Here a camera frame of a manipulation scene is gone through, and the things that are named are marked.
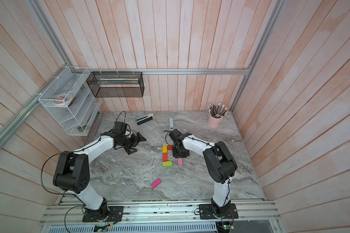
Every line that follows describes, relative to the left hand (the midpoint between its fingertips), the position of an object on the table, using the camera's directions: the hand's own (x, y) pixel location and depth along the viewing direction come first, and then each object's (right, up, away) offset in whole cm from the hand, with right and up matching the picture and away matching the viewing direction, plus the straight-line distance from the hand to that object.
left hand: (142, 145), depth 90 cm
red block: (+17, -3, +8) cm, 19 cm away
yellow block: (+14, -4, +8) cm, 16 cm away
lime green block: (+16, -12, +1) cm, 20 cm away
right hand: (+23, -7, +4) cm, 24 cm away
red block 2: (+14, -8, +4) cm, 17 cm away
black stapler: (-5, +18, +21) cm, 28 cm away
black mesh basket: (-22, +42, +13) cm, 49 cm away
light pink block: (+24, -10, 0) cm, 26 cm away
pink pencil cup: (+50, +15, +15) cm, 54 cm away
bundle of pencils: (+52, +24, +16) cm, 60 cm away
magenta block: (+9, -21, -7) cm, 24 cm away
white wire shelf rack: (-34, +18, -12) cm, 40 cm away
